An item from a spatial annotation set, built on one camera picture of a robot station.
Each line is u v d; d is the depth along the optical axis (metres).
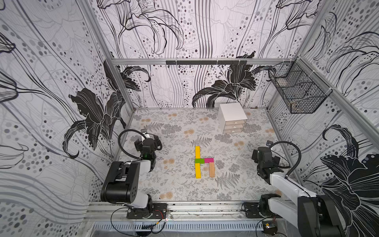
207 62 0.89
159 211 0.73
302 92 0.90
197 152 0.94
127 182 0.45
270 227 0.70
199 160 0.91
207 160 0.91
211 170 0.86
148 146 0.69
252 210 0.73
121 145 0.67
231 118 0.95
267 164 0.67
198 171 0.86
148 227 0.72
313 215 0.40
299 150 0.64
